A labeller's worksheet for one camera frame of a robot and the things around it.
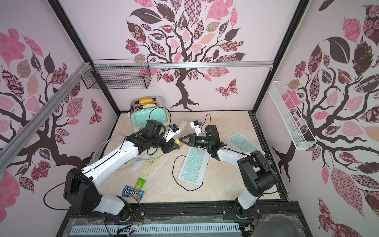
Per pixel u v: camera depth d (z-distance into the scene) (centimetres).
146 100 101
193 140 73
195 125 78
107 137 110
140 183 83
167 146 70
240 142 101
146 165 90
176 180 85
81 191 41
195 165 90
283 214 73
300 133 67
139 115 96
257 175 46
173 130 69
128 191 79
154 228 70
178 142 77
